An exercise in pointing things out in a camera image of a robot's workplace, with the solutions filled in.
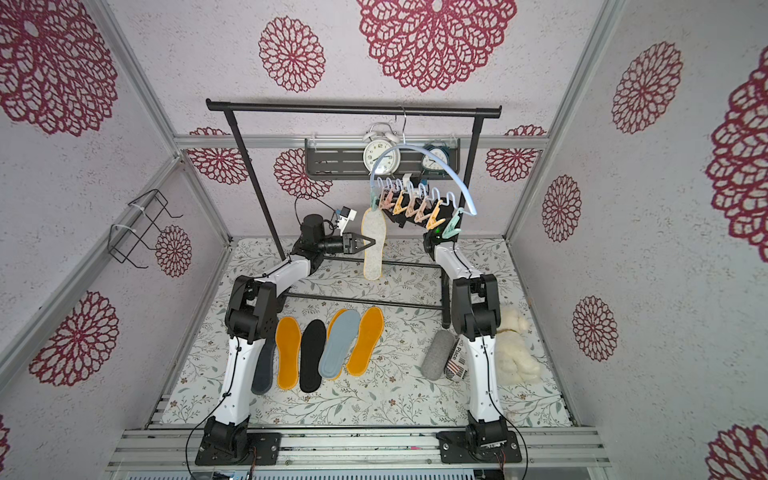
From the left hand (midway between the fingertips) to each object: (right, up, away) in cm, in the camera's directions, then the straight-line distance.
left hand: (375, 242), depth 93 cm
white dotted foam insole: (-20, -33, -1) cm, 38 cm away
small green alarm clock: (+16, +24, -3) cm, 29 cm away
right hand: (+1, +12, -8) cm, 15 cm away
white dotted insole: (-11, -28, +1) cm, 30 cm away
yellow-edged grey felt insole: (-11, -32, -2) cm, 34 cm away
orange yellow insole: (-27, -28, -2) cm, 39 cm away
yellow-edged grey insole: (0, +5, -2) cm, 5 cm away
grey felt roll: (+18, -33, -6) cm, 38 cm away
